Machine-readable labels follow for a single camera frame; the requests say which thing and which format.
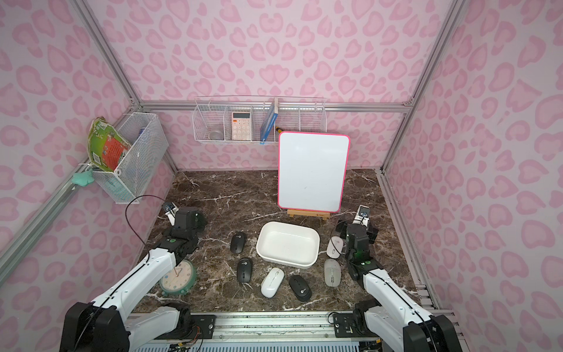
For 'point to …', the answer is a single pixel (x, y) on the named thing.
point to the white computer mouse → (271, 282)
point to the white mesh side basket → (127, 183)
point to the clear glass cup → (216, 136)
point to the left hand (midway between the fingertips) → (186, 216)
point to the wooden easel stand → (299, 213)
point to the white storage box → (287, 245)
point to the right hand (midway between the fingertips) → (355, 216)
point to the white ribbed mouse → (335, 247)
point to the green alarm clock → (180, 280)
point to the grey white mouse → (332, 273)
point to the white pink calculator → (241, 125)
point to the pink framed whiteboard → (312, 169)
